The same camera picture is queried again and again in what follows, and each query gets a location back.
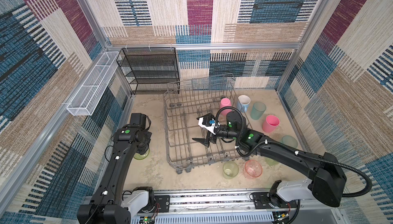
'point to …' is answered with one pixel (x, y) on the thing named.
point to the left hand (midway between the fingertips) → (148, 137)
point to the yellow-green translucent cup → (231, 169)
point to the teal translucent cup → (258, 110)
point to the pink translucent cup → (253, 169)
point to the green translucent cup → (140, 157)
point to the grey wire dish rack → (204, 117)
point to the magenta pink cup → (270, 124)
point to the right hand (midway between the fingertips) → (196, 128)
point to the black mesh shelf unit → (149, 70)
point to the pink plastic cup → (225, 102)
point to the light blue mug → (243, 103)
